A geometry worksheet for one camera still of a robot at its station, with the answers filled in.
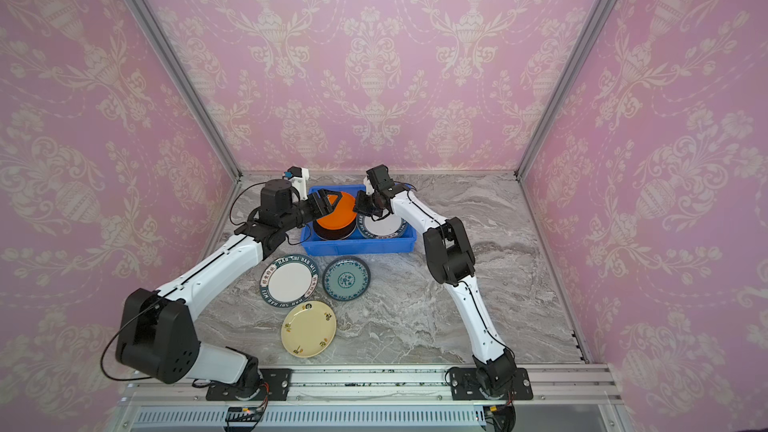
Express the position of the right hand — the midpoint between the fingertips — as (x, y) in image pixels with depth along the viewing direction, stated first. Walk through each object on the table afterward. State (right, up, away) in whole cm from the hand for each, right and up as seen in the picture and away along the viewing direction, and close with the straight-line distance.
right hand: (353, 207), depth 101 cm
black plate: (-6, -9, -3) cm, 11 cm away
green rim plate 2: (-19, -23, -9) cm, 31 cm away
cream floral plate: (-11, -35, -16) cm, 40 cm away
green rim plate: (+12, -7, -1) cm, 14 cm away
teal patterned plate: (-1, -22, -9) cm, 24 cm away
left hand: (-2, +3, -20) cm, 20 cm away
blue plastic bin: (+1, -12, -2) cm, 13 cm away
